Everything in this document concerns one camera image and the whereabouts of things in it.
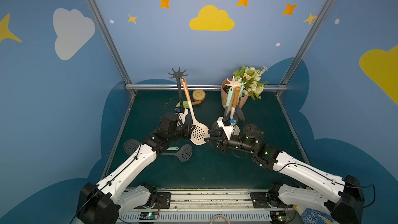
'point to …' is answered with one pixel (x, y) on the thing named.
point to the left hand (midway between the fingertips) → (197, 126)
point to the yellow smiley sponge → (199, 95)
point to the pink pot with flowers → (252, 79)
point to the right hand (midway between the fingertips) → (210, 134)
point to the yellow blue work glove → (311, 216)
